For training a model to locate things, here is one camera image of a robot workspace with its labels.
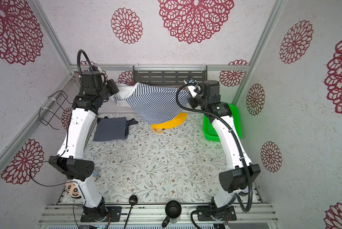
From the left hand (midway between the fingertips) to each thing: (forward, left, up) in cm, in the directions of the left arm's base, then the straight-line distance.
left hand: (116, 84), depth 75 cm
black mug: (-53, -30, -41) cm, 73 cm away
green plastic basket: (+3, -58, -46) cm, 74 cm away
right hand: (-5, -39, 0) cm, 39 cm away
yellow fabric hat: (+3, -20, -42) cm, 47 cm away
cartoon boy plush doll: (-44, +22, -33) cm, 59 cm away
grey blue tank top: (+3, +18, -42) cm, 46 cm away
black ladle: (-48, -8, -41) cm, 64 cm away
